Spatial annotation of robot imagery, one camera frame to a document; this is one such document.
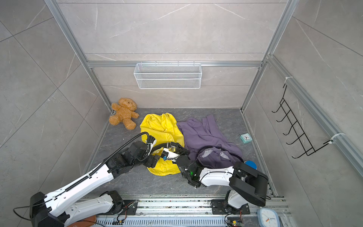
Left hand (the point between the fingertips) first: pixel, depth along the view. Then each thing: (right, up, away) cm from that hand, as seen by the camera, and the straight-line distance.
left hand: (155, 152), depth 77 cm
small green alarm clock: (+60, +5, +22) cm, 64 cm away
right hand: (+14, +4, +3) cm, 15 cm away
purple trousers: (+30, +3, +17) cm, 34 cm away
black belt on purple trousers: (+39, 0, +13) cm, 41 cm away
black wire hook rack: (+70, +9, -13) cm, 72 cm away
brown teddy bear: (-31, +24, +31) cm, 49 cm away
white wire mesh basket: (+4, +50, +24) cm, 56 cm away
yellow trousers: (+1, +12, +25) cm, 27 cm away
